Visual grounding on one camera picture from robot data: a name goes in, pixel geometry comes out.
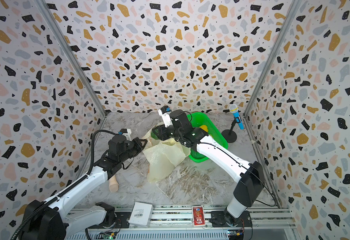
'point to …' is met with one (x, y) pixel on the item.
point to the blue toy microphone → (234, 109)
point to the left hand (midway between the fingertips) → (148, 137)
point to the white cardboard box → (141, 214)
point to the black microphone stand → (229, 135)
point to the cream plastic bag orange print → (161, 156)
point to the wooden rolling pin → (113, 185)
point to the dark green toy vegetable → (154, 133)
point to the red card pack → (198, 216)
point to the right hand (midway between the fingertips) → (152, 127)
